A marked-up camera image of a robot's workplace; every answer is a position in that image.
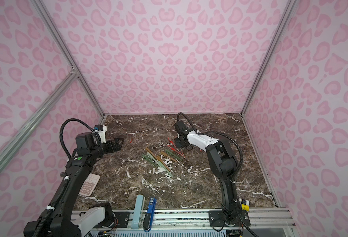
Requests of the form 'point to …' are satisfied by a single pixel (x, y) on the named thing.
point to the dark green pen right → (174, 155)
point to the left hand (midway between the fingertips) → (116, 139)
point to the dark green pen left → (149, 160)
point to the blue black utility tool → (149, 215)
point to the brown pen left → (155, 156)
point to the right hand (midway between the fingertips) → (181, 143)
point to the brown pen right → (169, 156)
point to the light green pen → (158, 163)
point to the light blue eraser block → (138, 215)
